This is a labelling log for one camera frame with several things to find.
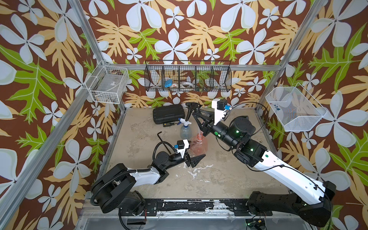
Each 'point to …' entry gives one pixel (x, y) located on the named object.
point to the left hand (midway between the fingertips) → (201, 146)
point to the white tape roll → (188, 85)
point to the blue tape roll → (168, 83)
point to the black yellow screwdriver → (167, 124)
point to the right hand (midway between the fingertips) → (194, 112)
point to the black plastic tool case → (168, 114)
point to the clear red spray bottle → (199, 146)
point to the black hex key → (158, 135)
